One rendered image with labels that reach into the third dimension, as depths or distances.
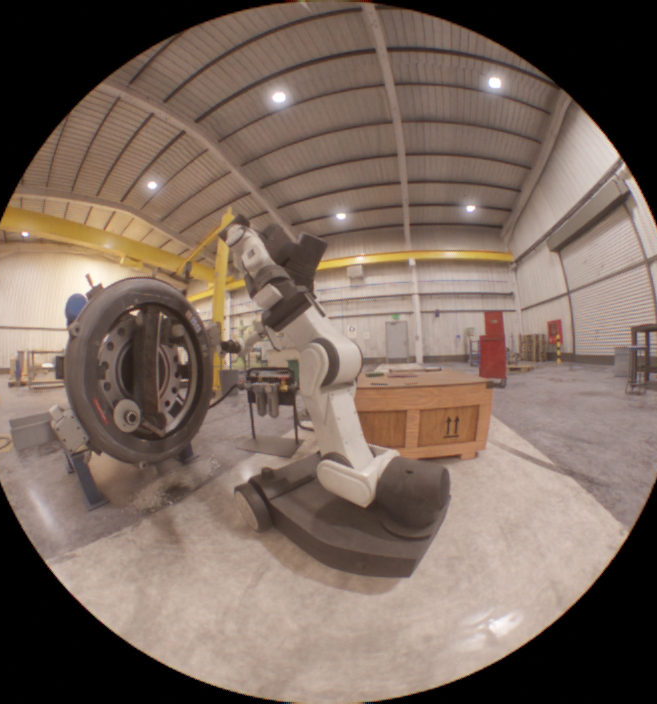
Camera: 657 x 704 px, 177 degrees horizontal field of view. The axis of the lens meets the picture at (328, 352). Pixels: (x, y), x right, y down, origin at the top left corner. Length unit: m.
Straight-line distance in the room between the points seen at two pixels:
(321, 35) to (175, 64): 3.83
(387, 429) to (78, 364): 1.36
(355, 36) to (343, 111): 3.01
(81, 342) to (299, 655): 0.98
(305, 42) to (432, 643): 8.53
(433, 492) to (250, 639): 0.60
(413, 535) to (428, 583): 0.21
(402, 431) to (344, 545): 0.78
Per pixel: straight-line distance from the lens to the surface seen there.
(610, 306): 8.66
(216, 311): 4.65
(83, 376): 0.79
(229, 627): 0.72
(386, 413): 1.17
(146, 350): 0.86
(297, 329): 0.71
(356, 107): 8.55
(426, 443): 1.27
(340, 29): 7.84
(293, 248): 0.80
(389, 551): 0.60
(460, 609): 0.74
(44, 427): 2.39
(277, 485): 0.79
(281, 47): 7.88
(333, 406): 0.62
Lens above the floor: 0.65
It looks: level
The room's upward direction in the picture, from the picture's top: 2 degrees counter-clockwise
